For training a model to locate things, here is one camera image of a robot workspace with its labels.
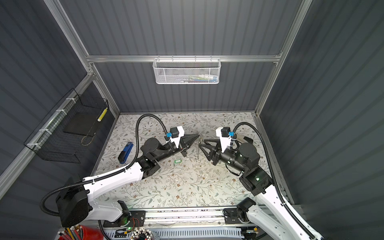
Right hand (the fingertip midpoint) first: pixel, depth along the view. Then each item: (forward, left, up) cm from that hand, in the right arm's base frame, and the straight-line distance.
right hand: (203, 145), depth 61 cm
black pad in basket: (+18, +64, -5) cm, 67 cm away
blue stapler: (+13, +50, -30) cm, 60 cm away
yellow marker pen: (+23, +55, -5) cm, 60 cm away
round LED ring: (-29, +21, -16) cm, 40 cm away
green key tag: (+10, +16, -34) cm, 38 cm away
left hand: (+4, +2, +2) cm, 5 cm away
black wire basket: (+2, +68, 0) cm, 68 cm away
